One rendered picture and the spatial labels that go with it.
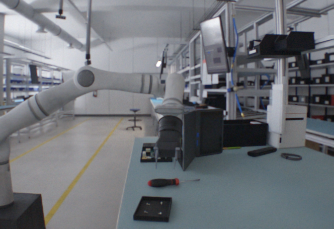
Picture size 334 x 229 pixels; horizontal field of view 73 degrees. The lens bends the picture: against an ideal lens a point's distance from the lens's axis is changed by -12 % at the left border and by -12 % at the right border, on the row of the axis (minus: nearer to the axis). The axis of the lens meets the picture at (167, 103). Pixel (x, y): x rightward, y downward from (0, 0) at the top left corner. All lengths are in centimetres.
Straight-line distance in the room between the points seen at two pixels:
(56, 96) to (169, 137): 43
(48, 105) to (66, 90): 9
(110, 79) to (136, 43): 1154
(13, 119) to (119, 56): 1151
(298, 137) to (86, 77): 105
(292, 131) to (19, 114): 122
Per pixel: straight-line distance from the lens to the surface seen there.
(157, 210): 64
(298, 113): 137
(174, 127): 78
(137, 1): 646
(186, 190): 76
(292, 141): 137
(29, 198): 116
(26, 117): 96
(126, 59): 1232
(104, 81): 88
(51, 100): 94
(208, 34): 240
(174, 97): 86
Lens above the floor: 129
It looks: 3 degrees down
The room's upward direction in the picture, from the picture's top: straight up
